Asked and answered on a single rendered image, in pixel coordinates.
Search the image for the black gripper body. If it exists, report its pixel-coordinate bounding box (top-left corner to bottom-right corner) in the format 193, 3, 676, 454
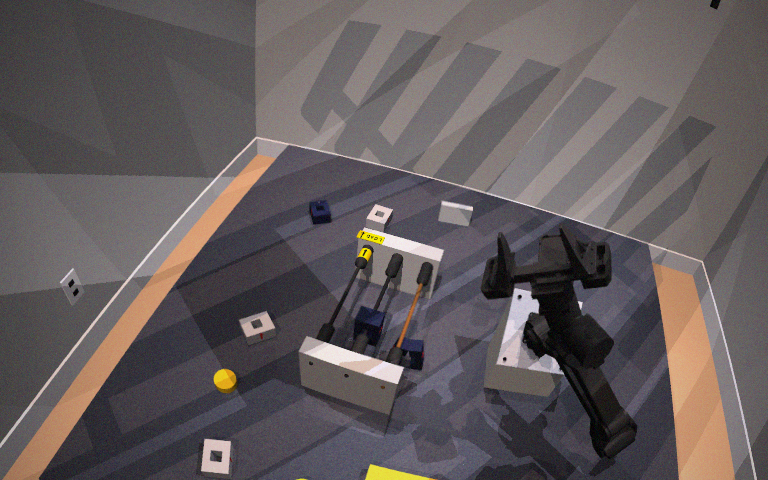
480, 242, 612, 318

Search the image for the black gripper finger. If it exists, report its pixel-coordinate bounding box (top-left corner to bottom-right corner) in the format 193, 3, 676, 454
559, 222, 597, 279
489, 232, 515, 288

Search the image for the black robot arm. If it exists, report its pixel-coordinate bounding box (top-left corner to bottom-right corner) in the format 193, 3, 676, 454
522, 234, 638, 459

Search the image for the orange rectangular block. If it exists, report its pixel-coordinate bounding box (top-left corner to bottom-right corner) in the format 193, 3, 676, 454
365, 464, 435, 480

